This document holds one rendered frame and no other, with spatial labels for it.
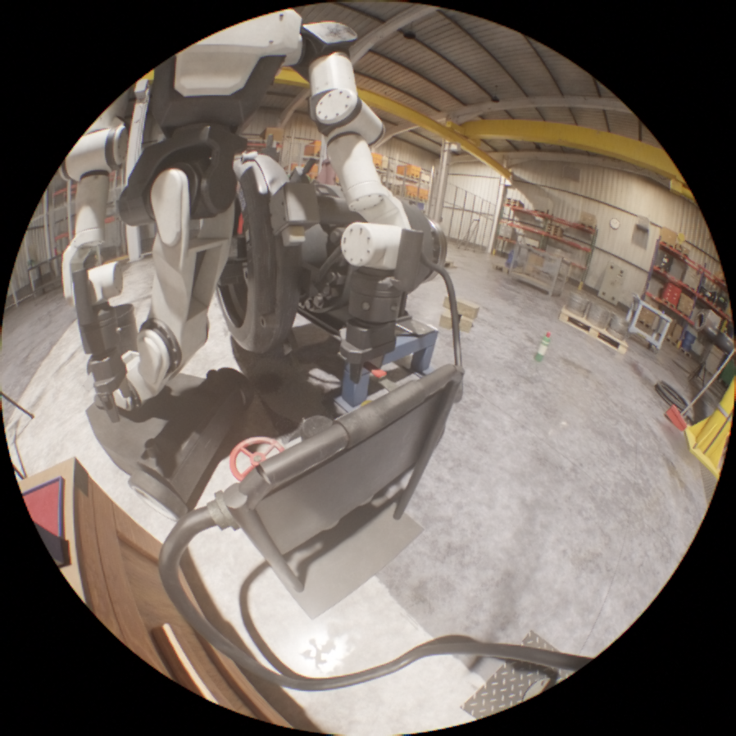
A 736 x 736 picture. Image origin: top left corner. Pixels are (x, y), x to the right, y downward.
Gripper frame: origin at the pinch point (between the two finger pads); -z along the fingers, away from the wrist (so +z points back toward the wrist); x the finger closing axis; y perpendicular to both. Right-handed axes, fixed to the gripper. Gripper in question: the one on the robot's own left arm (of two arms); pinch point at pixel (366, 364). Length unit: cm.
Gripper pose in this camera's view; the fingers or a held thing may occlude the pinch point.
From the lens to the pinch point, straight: 51.0
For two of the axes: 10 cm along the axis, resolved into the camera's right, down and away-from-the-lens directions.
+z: 1.1, -8.3, -5.4
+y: -6.7, -4.6, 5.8
